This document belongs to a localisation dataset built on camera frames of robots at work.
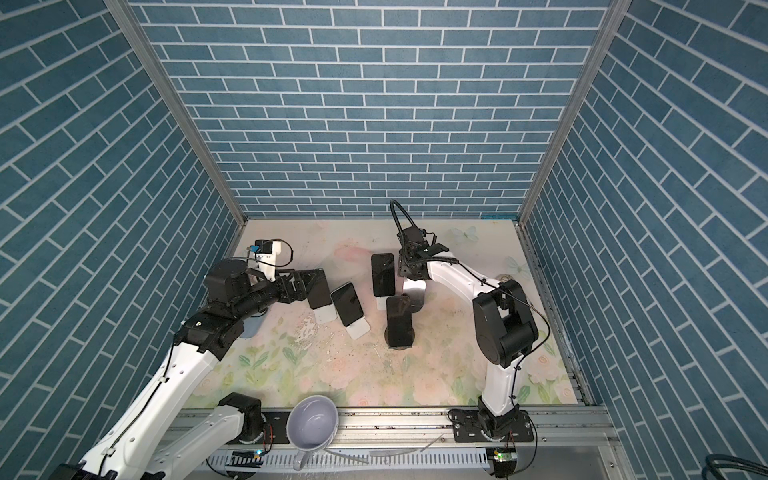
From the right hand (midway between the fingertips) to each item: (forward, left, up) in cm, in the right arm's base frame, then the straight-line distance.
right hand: (409, 264), depth 95 cm
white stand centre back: (-10, +9, -9) cm, 16 cm away
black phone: (-5, +8, 0) cm, 9 cm away
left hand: (-17, +24, +17) cm, 34 cm away
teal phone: (-8, +21, -14) cm, 26 cm away
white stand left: (-19, +14, -8) cm, 25 cm away
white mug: (-45, +22, -9) cm, 51 cm away
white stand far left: (-15, +26, -9) cm, 31 cm away
